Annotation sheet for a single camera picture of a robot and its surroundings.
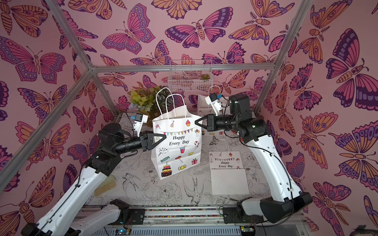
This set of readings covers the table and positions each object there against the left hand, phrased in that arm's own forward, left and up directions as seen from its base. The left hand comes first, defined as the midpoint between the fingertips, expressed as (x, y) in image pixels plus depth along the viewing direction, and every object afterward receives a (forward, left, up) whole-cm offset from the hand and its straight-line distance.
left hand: (165, 136), depth 61 cm
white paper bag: (-4, -6, -6) cm, 9 cm away
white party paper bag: (-2, -32, -34) cm, 47 cm away
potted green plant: (+45, +18, -19) cm, 52 cm away
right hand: (+5, -13, +4) cm, 15 cm away
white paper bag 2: (+28, -18, -11) cm, 35 cm away
